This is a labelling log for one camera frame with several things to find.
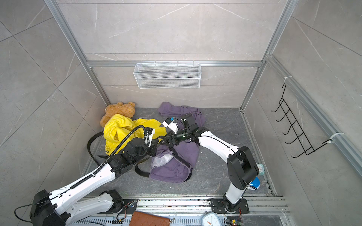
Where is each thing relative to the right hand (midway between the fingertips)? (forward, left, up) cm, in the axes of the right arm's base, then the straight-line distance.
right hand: (165, 140), depth 77 cm
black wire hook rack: (-8, -66, +10) cm, 67 cm away
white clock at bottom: (-35, -23, -18) cm, 46 cm away
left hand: (+1, +3, +1) cm, 3 cm away
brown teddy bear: (+35, +33, -10) cm, 49 cm away
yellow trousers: (+14, +31, -4) cm, 35 cm away
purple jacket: (-6, -3, -19) cm, 20 cm away
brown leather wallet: (-34, +12, -18) cm, 40 cm away
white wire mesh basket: (+49, +1, +10) cm, 50 cm away
